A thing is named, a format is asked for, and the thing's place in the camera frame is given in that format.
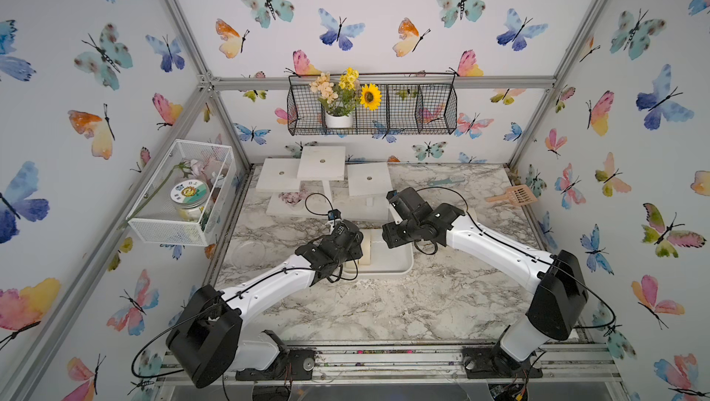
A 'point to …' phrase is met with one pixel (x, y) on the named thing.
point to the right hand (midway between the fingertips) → (392, 230)
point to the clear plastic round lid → (248, 254)
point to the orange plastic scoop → (519, 195)
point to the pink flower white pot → (294, 199)
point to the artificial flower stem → (191, 166)
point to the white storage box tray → (378, 259)
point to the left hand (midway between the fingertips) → (359, 242)
